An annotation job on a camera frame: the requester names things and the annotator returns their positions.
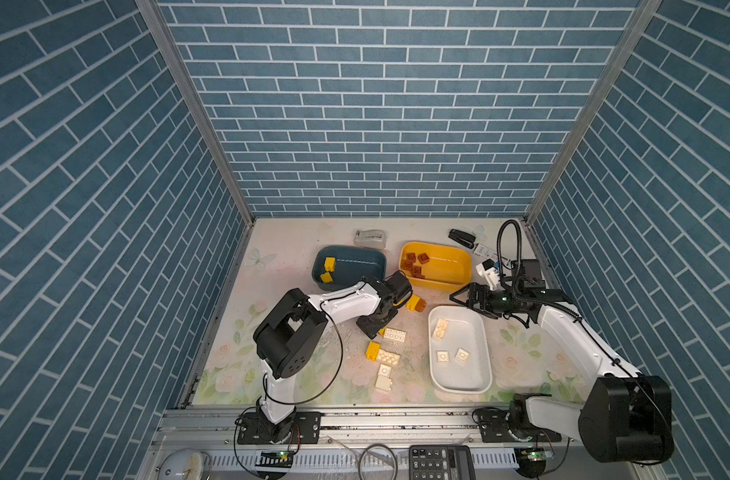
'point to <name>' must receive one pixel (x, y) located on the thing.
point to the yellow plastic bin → (436, 266)
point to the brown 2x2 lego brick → (417, 272)
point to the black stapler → (462, 238)
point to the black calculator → (441, 462)
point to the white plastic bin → (471, 331)
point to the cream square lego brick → (383, 383)
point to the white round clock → (185, 464)
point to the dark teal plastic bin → (353, 263)
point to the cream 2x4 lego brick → (441, 328)
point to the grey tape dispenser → (370, 238)
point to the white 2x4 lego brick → (395, 334)
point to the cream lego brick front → (384, 370)
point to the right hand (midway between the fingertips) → (459, 298)
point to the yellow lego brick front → (326, 277)
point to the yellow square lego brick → (330, 264)
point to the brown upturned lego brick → (410, 257)
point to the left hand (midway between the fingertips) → (387, 322)
